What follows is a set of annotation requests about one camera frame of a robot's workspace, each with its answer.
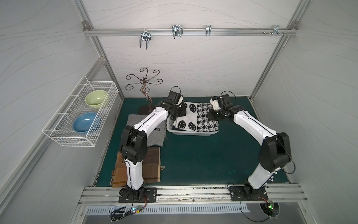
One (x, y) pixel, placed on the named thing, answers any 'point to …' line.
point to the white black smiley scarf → (196, 119)
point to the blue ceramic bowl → (82, 122)
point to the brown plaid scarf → (151, 168)
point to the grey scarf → (157, 137)
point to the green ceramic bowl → (94, 99)
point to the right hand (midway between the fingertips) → (207, 114)
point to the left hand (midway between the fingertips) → (186, 111)
